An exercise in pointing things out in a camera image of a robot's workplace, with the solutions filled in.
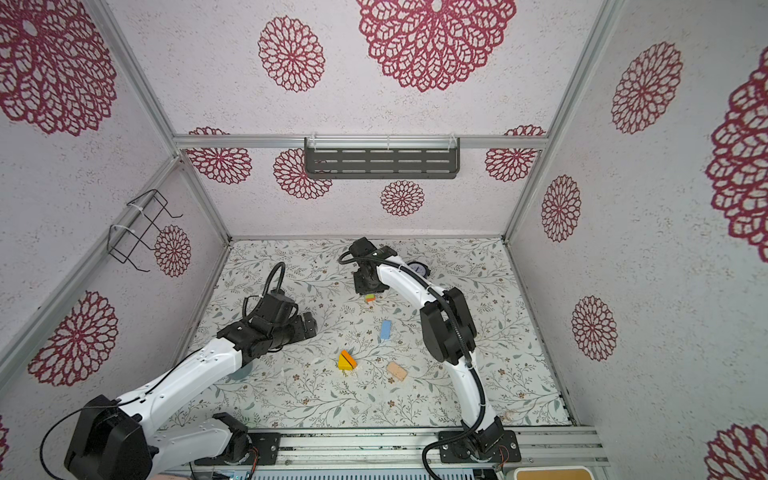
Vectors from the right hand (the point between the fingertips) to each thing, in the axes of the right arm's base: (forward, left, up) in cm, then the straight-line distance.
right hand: (366, 283), depth 96 cm
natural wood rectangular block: (-25, -10, -8) cm, 28 cm away
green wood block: (-3, -1, -4) cm, 5 cm away
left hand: (-18, +17, +1) cm, 24 cm away
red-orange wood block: (-1, -1, -8) cm, 8 cm away
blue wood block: (-11, -7, -9) cm, 16 cm away
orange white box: (-48, -45, -5) cm, 66 cm away
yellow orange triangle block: (-23, +5, -7) cm, 25 cm away
